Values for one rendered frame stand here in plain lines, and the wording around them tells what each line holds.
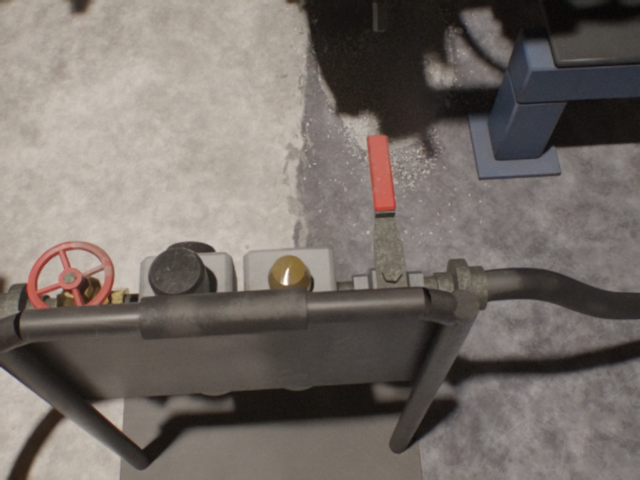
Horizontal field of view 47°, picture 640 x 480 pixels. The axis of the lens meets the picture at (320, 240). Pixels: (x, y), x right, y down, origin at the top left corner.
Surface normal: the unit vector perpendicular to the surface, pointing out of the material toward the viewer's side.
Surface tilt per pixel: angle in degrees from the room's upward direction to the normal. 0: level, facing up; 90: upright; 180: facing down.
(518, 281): 15
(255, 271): 0
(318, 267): 0
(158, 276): 0
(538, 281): 24
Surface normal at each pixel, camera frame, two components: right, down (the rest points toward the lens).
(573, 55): 0.00, -0.45
